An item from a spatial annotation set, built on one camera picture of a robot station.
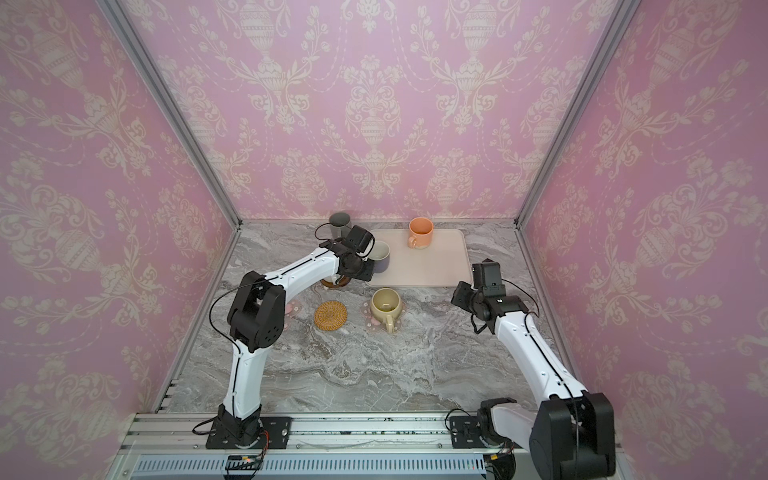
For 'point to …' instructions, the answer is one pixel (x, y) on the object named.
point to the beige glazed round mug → (385, 304)
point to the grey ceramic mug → (339, 225)
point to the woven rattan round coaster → (330, 315)
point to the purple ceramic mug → (380, 255)
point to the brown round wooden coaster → (342, 283)
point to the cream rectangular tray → (442, 264)
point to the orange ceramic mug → (420, 229)
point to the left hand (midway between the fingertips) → (368, 272)
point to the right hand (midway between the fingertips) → (463, 293)
